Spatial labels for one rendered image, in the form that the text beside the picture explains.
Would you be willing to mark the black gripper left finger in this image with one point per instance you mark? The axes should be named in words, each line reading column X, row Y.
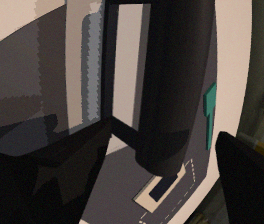
column 52, row 185

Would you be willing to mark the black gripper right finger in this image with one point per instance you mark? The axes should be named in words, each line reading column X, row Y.
column 242, row 177

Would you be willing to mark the beige square tile with dark center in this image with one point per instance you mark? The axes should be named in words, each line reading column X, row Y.
column 156, row 190

